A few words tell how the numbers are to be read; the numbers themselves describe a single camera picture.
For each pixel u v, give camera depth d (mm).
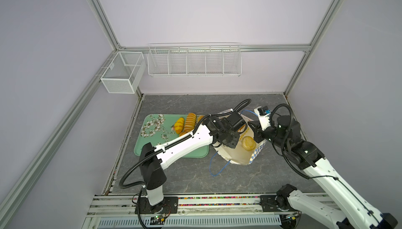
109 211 738
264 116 578
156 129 1017
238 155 800
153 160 428
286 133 489
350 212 406
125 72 1019
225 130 513
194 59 967
